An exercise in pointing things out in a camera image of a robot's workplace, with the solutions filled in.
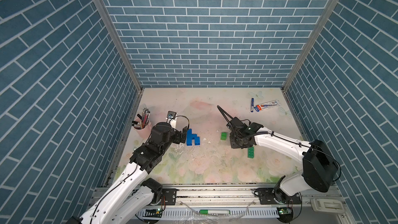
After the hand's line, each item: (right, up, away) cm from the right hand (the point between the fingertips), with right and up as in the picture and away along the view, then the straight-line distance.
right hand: (234, 144), depth 86 cm
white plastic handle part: (+40, -24, -16) cm, 49 cm away
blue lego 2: (-21, 0, +6) cm, 22 cm away
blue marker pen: (+18, +22, +25) cm, 37 cm away
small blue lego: (-26, +4, +9) cm, 28 cm away
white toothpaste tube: (+34, +23, +26) cm, 49 cm away
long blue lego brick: (-23, +2, +6) cm, 24 cm away
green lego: (-5, +4, +6) cm, 8 cm away
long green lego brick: (+10, -5, +1) cm, 11 cm away
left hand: (-28, +12, -10) cm, 32 cm away
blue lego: (-26, +1, +5) cm, 26 cm away
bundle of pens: (-51, +14, +1) cm, 53 cm away
